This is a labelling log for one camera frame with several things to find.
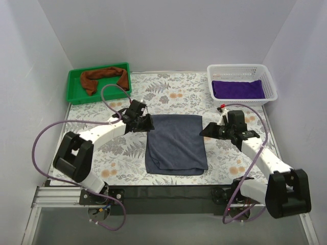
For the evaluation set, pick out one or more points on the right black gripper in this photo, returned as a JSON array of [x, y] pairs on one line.
[[216, 130]]

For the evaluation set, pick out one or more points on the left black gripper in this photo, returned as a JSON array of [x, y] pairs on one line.
[[139, 123]]

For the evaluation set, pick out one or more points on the grey blue towel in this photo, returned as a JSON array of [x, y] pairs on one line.
[[175, 146]]

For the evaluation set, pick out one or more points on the purple towel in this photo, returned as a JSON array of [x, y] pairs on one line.
[[238, 90]]

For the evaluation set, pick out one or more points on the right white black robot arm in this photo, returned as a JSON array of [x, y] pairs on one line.
[[287, 192]]

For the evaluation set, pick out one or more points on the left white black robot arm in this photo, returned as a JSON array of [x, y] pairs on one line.
[[74, 156]]

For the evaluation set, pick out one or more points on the white plastic basket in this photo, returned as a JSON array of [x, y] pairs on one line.
[[242, 73]]

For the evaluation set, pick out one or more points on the orange brown towel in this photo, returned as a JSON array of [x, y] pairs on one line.
[[89, 79]]

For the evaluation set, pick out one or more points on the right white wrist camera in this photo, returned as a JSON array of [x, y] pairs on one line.
[[223, 120]]

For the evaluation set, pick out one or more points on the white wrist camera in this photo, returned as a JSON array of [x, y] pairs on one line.
[[223, 120], [143, 104]]

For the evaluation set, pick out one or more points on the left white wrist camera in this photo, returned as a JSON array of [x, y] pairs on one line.
[[143, 104]]

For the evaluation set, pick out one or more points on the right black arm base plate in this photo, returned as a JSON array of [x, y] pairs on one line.
[[221, 195]]

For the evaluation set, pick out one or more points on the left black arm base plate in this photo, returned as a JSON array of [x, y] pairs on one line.
[[115, 196]]

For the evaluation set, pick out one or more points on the aluminium frame rail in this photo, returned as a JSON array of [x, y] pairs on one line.
[[155, 215]]

